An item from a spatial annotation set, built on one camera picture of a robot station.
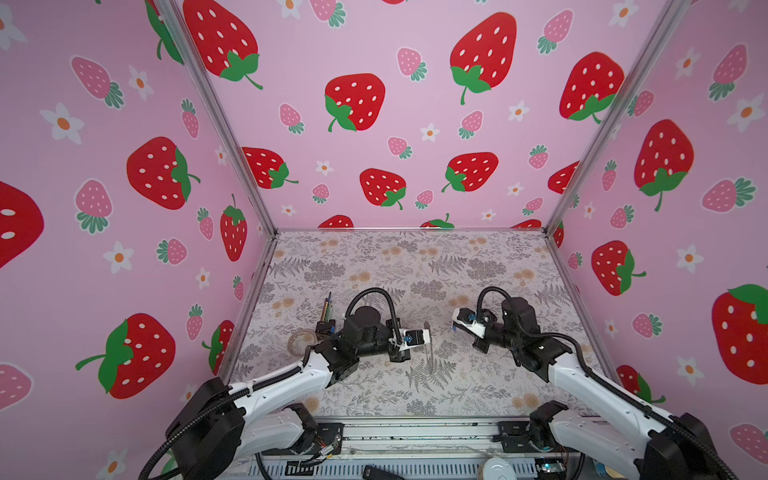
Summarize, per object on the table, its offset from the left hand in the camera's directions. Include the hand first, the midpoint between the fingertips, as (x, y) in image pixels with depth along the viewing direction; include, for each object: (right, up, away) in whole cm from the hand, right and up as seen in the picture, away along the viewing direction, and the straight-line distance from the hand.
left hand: (426, 330), depth 73 cm
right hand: (+9, +1, +7) cm, 12 cm away
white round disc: (+16, -29, -7) cm, 34 cm away
